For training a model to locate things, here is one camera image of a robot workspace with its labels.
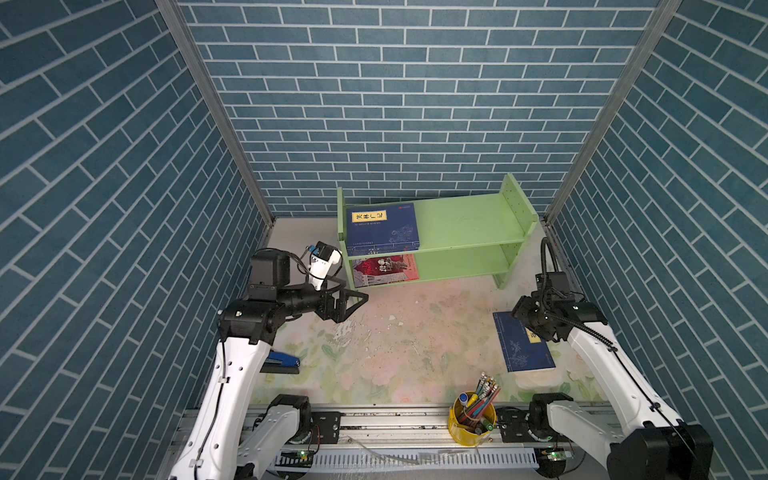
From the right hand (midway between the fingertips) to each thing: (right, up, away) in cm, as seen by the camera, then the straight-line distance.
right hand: (518, 311), depth 82 cm
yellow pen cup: (-17, -22, -14) cm, 31 cm away
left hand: (-43, +8, -17) cm, 47 cm away
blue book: (-38, +23, -5) cm, 45 cm away
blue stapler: (-66, -15, 0) cm, 68 cm away
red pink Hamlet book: (-37, +11, +7) cm, 40 cm away
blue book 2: (+3, -12, +4) cm, 13 cm away
